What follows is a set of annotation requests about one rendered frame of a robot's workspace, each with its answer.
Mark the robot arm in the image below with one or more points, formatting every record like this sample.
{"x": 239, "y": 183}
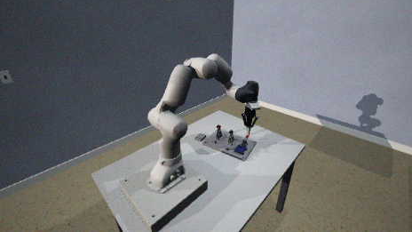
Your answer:
{"x": 171, "y": 171}

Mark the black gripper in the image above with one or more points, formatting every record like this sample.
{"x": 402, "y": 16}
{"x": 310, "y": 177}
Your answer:
{"x": 249, "y": 114}

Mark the blue rectangular block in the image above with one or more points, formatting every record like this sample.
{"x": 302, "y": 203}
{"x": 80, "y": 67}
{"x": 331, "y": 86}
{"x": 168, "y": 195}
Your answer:
{"x": 239, "y": 150}

